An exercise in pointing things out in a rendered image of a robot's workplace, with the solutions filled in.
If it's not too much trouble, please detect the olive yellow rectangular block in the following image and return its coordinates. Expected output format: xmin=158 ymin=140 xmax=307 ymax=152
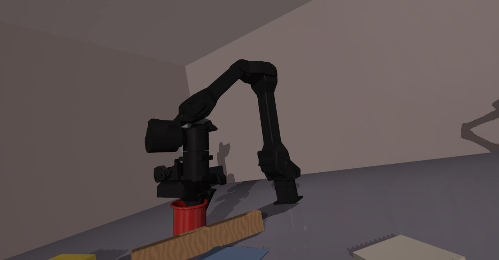
xmin=49 ymin=254 xmax=96 ymax=260

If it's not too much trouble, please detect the brown wood-grain plank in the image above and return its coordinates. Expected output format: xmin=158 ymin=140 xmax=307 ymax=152
xmin=131 ymin=209 xmax=265 ymax=260

